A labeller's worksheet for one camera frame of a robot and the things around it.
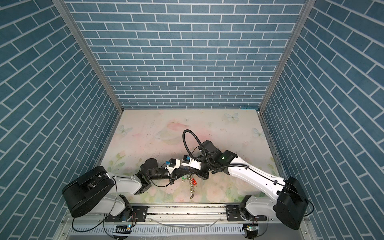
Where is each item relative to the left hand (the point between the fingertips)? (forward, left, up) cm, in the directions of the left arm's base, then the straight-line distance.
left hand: (188, 173), depth 75 cm
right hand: (+2, -1, +1) cm, 3 cm away
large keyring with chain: (-8, -2, 0) cm, 8 cm away
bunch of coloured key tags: (-4, -3, 0) cm, 5 cm away
